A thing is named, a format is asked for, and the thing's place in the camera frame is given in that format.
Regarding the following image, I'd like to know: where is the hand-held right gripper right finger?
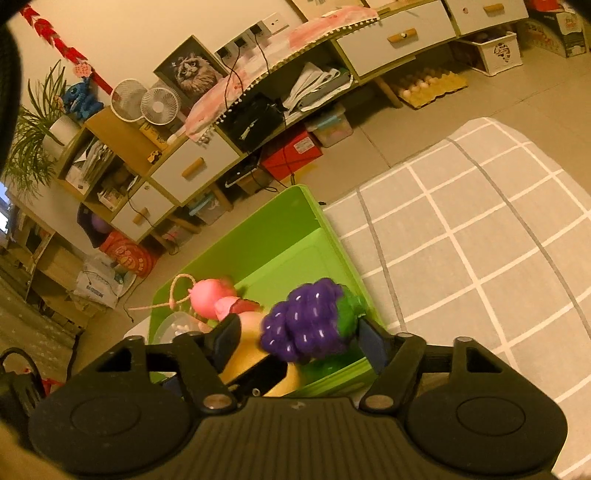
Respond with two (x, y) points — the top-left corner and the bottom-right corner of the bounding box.
(357, 318), (502, 412)

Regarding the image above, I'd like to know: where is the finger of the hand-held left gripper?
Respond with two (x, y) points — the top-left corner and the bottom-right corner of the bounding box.
(231, 357), (283, 398)

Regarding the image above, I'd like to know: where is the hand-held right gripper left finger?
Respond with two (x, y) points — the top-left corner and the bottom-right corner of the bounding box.
(92, 316), (243, 411)

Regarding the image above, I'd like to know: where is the pink pig toy with string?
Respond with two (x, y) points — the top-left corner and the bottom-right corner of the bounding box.
(127, 273), (262, 321)

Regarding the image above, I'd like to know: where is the clear cotton swab container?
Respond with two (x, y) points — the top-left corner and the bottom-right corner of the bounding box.
(154, 311), (213, 347)

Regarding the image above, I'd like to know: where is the purple grape toy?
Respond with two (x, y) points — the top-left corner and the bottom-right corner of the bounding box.
(260, 278), (365, 363)

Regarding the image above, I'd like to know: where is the green plastic box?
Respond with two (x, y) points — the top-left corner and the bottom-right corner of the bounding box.
(148, 185), (384, 400)

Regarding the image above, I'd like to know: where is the grey checked mat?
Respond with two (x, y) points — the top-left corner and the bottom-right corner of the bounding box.
(124, 117), (591, 478)

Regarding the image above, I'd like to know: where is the red printed bag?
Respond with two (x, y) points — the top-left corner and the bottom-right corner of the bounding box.
(99, 231), (160, 278)

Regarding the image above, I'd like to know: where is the clear storage box blue lid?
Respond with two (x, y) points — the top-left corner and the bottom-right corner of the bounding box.
(187, 194), (232, 227)

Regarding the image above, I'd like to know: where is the white sack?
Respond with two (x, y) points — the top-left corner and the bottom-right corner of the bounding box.
(76, 254), (137, 310)

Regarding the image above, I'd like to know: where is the white cabinet drawer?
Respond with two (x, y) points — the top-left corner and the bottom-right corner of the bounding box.
(148, 135), (242, 206)
(444, 0), (530, 37)
(336, 0), (459, 78)
(111, 181), (175, 241)

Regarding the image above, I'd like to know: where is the wooden side shelf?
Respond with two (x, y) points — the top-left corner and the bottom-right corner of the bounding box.
(0, 203), (88, 333)

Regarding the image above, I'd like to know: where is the red box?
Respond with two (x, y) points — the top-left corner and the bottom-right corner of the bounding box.
(261, 131), (324, 183)

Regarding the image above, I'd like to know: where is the black bag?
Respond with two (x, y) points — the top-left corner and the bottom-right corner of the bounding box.
(228, 92), (286, 152)

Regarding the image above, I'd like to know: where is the stack of shelf papers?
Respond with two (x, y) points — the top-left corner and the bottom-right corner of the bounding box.
(65, 138), (116, 192)

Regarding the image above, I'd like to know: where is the wooden cabinet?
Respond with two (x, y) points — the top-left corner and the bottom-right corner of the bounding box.
(55, 0), (532, 245)

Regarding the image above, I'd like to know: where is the pink cloth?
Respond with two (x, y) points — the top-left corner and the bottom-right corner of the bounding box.
(185, 4), (379, 139)

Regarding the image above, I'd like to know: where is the small white fan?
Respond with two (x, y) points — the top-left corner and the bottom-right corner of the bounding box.
(140, 88), (181, 124)

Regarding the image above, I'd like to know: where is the egg tray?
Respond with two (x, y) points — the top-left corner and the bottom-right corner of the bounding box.
(394, 65), (467, 109)

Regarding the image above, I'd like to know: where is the large white fan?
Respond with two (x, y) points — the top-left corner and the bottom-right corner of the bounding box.
(110, 78), (149, 121)

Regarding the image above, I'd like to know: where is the pile of folded papers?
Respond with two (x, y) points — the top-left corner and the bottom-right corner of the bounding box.
(281, 62), (354, 114)

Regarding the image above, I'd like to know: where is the framed cat picture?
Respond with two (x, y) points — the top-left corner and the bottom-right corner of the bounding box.
(154, 36), (229, 104)

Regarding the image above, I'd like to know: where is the potted green plant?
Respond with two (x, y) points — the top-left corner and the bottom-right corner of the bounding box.
(2, 60), (81, 199)

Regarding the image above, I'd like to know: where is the blue plush toy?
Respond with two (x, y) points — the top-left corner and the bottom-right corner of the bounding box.
(62, 78), (105, 121)

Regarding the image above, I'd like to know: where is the white cutout crate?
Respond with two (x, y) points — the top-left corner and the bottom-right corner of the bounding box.
(455, 30), (518, 77)

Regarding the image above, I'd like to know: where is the red hanging decoration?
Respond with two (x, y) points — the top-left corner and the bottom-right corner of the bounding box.
(21, 2), (114, 93)

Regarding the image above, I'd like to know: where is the printed cardboard box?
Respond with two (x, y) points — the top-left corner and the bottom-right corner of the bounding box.
(517, 4), (589, 58)

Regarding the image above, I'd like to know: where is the wall socket panel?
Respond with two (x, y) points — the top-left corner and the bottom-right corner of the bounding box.
(216, 13), (283, 60)

